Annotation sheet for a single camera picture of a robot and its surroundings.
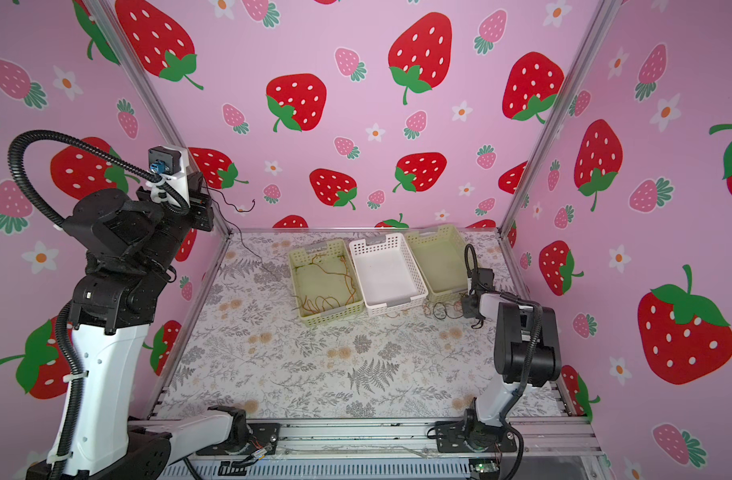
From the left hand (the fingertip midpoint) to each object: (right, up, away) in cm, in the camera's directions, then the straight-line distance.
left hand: (194, 170), depth 52 cm
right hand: (+67, -32, +46) cm, 88 cm away
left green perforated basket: (+14, -24, +54) cm, 61 cm away
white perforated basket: (+37, -23, +54) cm, 69 cm away
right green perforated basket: (+57, -16, +59) cm, 83 cm away
